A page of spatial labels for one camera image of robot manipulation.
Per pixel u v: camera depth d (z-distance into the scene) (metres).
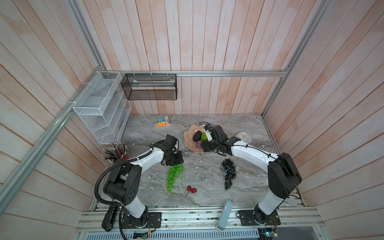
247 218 0.73
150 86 1.04
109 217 0.71
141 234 0.72
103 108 0.71
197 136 1.02
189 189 0.82
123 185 0.45
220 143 0.69
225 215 0.73
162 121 1.14
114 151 0.81
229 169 0.86
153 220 0.73
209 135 0.74
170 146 0.73
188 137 1.04
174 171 0.86
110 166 0.44
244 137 1.04
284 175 0.46
